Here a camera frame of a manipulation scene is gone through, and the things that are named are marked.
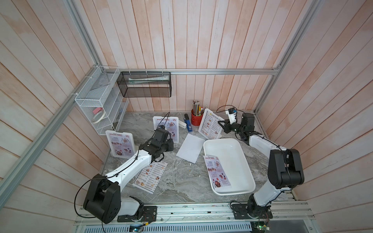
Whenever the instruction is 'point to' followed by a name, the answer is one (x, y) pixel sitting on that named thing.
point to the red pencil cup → (195, 120)
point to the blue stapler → (186, 120)
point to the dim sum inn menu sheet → (149, 176)
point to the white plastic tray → (232, 155)
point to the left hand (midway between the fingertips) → (170, 145)
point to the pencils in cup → (197, 110)
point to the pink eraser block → (97, 110)
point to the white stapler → (182, 124)
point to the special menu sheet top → (122, 144)
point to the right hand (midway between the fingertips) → (219, 120)
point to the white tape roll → (98, 117)
